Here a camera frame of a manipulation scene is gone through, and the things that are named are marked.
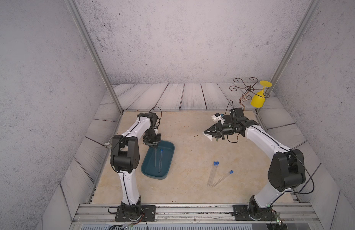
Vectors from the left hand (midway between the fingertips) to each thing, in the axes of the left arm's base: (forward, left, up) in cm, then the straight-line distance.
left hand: (158, 146), depth 92 cm
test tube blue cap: (-7, -1, -5) cm, 9 cm away
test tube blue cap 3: (-16, -32, -6) cm, 36 cm away
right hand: (-3, -28, +17) cm, 33 cm away
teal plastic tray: (-9, +1, -4) cm, 10 cm away
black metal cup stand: (+24, -57, +25) cm, 66 cm away
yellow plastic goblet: (+25, -66, +16) cm, 73 cm away
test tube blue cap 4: (-15, -44, -6) cm, 47 cm away
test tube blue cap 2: (-6, +2, -3) cm, 7 cm away
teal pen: (+8, -39, -5) cm, 40 cm away
